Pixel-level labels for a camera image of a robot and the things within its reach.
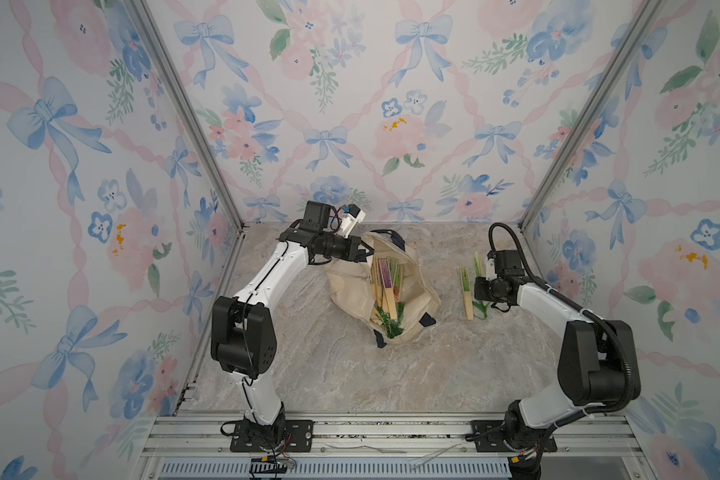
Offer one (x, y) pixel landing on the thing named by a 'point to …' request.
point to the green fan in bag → (392, 327)
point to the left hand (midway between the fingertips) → (374, 250)
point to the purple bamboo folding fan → (387, 281)
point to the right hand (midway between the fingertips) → (484, 287)
